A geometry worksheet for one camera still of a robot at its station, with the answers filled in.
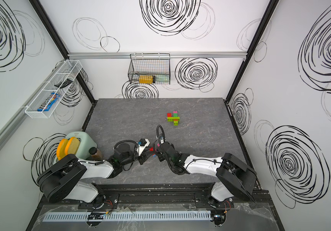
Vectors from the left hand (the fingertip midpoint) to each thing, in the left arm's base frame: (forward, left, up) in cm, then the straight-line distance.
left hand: (152, 149), depth 83 cm
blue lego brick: (-2, -1, -3) cm, 4 cm away
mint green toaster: (0, +37, +5) cm, 37 cm away
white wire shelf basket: (+41, +56, +24) cm, 73 cm away
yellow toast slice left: (-7, +43, +13) cm, 45 cm away
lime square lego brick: (+24, -14, -6) cm, 29 cm away
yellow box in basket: (+34, +6, +24) cm, 42 cm away
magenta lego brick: (+36, -14, -7) cm, 39 cm away
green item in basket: (+35, -4, +24) cm, 43 cm away
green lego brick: (+32, -14, -6) cm, 36 cm away
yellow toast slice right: (-5, +39, +12) cm, 41 cm away
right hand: (+2, -5, -1) cm, 5 cm away
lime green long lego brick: (+29, -13, -7) cm, 32 cm away
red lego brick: (+32, -10, -6) cm, 34 cm away
